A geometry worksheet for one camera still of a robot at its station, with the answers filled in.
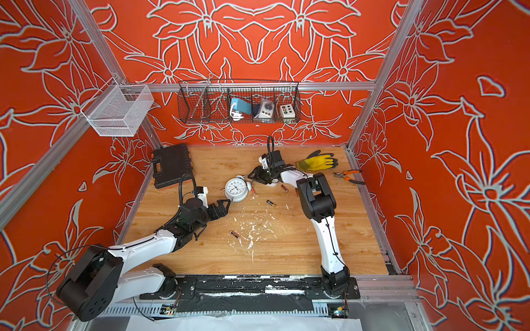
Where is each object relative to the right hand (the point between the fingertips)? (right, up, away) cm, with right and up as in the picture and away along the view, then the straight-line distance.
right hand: (246, 177), depth 100 cm
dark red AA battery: (+19, -6, +1) cm, 20 cm away
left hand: (-9, -10, -13) cm, 19 cm away
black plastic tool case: (-42, +7, +7) cm, 43 cm away
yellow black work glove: (+38, +8, +10) cm, 40 cm away
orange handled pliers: (+50, +1, +5) cm, 50 cm away
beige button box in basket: (+20, +31, -5) cm, 37 cm away
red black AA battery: (-3, -24, -14) cm, 28 cm away
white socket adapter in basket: (+10, +31, -9) cm, 34 cm away
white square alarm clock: (+14, -3, -3) cm, 14 cm away
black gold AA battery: (+12, -12, -5) cm, 18 cm away
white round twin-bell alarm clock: (-4, -6, -4) cm, 8 cm away
